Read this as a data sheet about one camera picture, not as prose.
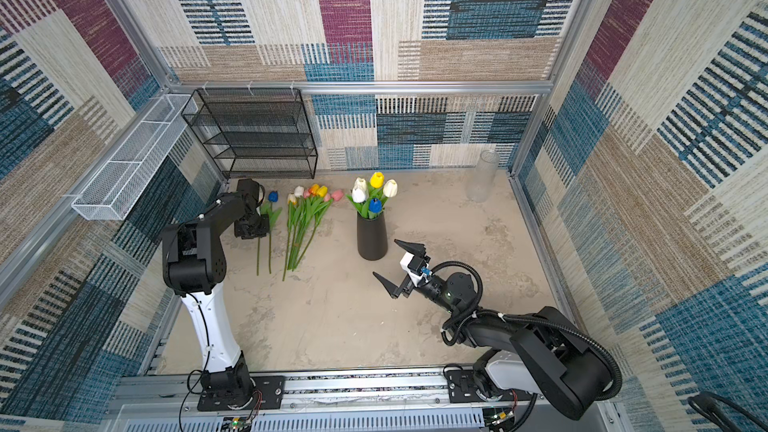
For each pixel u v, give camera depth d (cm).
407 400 73
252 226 88
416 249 72
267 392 73
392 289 68
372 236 89
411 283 68
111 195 70
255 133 111
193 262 57
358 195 76
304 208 105
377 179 77
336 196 111
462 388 73
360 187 77
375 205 74
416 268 62
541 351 44
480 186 111
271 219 104
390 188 75
